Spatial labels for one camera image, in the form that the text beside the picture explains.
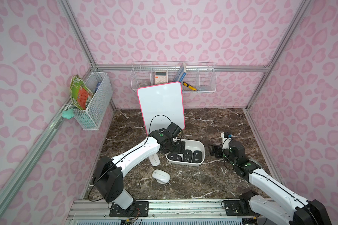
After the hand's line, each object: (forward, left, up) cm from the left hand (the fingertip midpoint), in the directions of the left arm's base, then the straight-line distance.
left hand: (179, 147), depth 82 cm
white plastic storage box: (+7, -10, -12) cm, 17 cm away
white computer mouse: (-3, +15, -11) cm, 19 cm away
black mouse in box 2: (-1, -12, -12) cm, 17 cm away
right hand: (+2, -20, -1) cm, 20 cm away
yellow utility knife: (+40, -8, +12) cm, 43 cm away
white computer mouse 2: (-12, +11, -13) cm, 21 cm away
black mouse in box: (0, -6, -11) cm, 13 cm away
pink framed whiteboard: (+26, +10, +8) cm, 29 cm away
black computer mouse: (-1, +3, -12) cm, 12 cm away
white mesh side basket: (+31, +48, +20) cm, 60 cm away
